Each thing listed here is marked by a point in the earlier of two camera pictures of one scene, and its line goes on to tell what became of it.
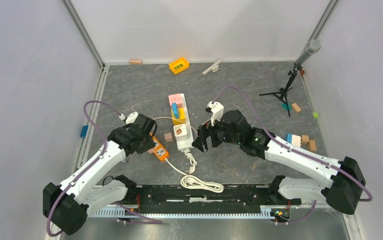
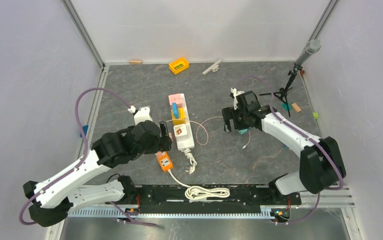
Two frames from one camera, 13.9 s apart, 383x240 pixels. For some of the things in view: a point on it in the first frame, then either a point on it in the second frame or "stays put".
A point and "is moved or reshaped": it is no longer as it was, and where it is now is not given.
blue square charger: (175, 110) stays put
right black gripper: (203, 131) to (230, 113)
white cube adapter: (180, 132) stays put
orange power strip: (159, 150) is moved or reshaped
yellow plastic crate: (179, 65) stays put
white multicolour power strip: (186, 143) stays put
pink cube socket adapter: (179, 99) stays put
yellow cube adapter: (181, 120) stays put
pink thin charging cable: (179, 121) is moved or reshaped
